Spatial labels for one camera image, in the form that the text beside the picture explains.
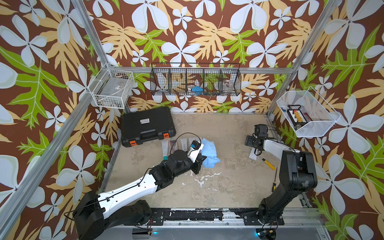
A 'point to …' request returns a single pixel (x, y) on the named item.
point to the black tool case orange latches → (146, 125)
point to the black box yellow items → (296, 115)
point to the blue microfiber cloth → (209, 150)
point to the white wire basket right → (307, 113)
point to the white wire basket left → (112, 88)
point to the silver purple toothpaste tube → (175, 146)
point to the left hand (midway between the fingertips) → (206, 154)
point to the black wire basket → (195, 79)
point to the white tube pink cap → (252, 155)
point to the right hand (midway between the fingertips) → (252, 141)
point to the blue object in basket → (197, 90)
